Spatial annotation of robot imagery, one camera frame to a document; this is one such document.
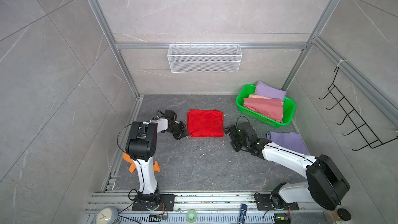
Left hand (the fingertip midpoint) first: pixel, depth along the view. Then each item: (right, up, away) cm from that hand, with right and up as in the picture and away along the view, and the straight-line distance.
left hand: (190, 129), depth 98 cm
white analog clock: (-35, -34, -31) cm, 58 cm away
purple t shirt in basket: (+51, +27, +9) cm, 59 cm away
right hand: (+20, -1, -11) cm, 23 cm away
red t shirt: (+9, +4, +3) cm, 11 cm away
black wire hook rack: (+73, +6, -35) cm, 82 cm away
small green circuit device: (+44, -37, -28) cm, 64 cm away
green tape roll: (+2, -36, -28) cm, 46 cm away
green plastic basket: (+66, +14, +4) cm, 68 cm away
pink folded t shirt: (+53, +14, +3) cm, 55 cm away
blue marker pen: (+26, -34, -29) cm, 52 cm away
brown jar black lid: (+64, -31, -35) cm, 79 cm away
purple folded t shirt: (+61, -6, -5) cm, 61 cm away
